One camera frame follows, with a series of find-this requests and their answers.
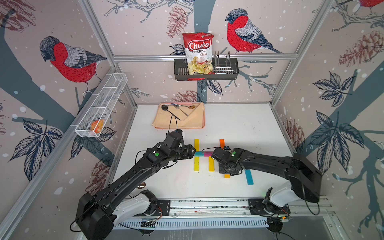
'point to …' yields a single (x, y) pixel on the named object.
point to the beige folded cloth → (190, 115)
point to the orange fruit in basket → (97, 126)
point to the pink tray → (180, 103)
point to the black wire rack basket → (225, 68)
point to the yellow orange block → (227, 176)
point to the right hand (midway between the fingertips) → (223, 169)
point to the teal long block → (249, 179)
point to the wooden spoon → (192, 107)
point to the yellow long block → (196, 164)
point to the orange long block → (222, 143)
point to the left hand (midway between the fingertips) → (194, 148)
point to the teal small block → (199, 153)
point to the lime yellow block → (211, 164)
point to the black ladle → (165, 107)
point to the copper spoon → (141, 185)
